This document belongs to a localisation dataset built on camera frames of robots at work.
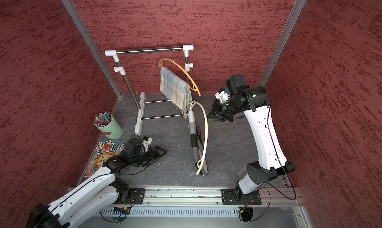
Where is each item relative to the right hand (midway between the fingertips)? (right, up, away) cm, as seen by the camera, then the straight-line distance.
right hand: (207, 120), depth 63 cm
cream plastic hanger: (-4, -21, -3) cm, 22 cm away
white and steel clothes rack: (-46, +6, +44) cm, 64 cm away
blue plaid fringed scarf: (-18, +16, +26) cm, 35 cm away
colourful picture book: (-61, -20, +27) cm, 70 cm away
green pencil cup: (-56, -8, +26) cm, 62 cm away
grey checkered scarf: (-4, -14, +5) cm, 15 cm away
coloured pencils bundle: (-63, -2, +27) cm, 68 cm away
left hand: (-23, -22, +16) cm, 36 cm away
